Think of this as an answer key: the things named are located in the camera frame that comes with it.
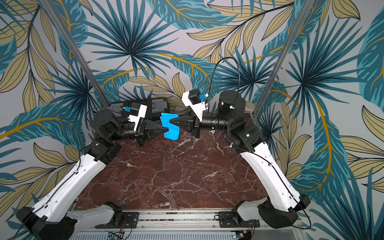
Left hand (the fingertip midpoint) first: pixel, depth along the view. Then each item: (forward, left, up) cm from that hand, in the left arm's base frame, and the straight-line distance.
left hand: (166, 131), depth 53 cm
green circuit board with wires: (-29, +26, -46) cm, 60 cm away
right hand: (+1, -2, +6) cm, 7 cm away
